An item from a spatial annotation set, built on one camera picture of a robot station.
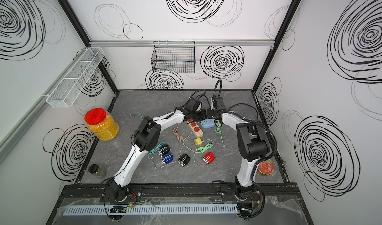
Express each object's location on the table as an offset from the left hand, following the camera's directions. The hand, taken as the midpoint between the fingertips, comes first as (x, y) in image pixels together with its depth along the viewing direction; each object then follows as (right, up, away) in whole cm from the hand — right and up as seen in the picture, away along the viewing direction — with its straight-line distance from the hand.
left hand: (209, 118), depth 100 cm
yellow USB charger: (-8, -13, -11) cm, 19 cm away
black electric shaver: (-28, -16, -13) cm, 35 cm away
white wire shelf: (-74, +15, -28) cm, 81 cm away
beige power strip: (-9, -7, -5) cm, 12 cm away
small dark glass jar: (-64, -25, -21) cm, 72 cm away
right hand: (+1, +5, -1) cm, 5 cm away
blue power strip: (-1, -3, -2) cm, 3 cm away
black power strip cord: (+26, +11, +13) cm, 31 cm away
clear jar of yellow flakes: (-62, -1, -17) cm, 65 cm away
